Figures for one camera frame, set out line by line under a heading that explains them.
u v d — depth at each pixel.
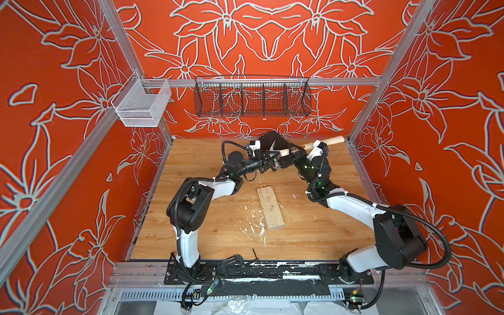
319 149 0.72
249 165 0.76
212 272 0.73
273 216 0.84
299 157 0.72
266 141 1.16
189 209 0.50
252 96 0.97
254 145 0.81
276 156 0.78
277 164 0.76
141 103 0.93
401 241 0.43
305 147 0.79
